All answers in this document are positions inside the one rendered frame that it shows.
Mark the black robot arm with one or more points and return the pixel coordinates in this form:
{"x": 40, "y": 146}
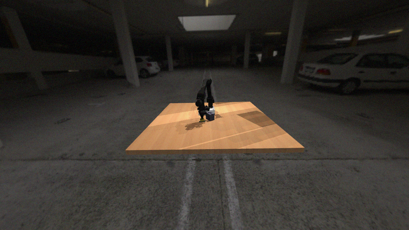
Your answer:
{"x": 201, "y": 95}

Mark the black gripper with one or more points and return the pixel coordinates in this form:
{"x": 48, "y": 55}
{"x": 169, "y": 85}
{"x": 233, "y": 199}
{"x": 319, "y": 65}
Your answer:
{"x": 201, "y": 111}

